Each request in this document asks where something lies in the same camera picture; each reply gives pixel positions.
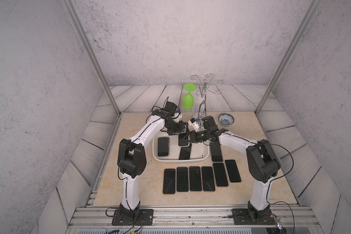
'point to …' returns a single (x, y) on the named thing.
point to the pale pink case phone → (220, 176)
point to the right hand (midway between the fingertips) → (184, 139)
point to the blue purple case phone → (233, 171)
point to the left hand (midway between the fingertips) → (187, 132)
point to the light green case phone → (182, 179)
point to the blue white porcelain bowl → (225, 119)
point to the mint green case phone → (163, 146)
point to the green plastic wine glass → (187, 100)
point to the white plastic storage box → (200, 151)
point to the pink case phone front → (208, 179)
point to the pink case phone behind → (195, 182)
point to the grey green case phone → (182, 142)
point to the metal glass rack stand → (204, 86)
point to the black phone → (169, 182)
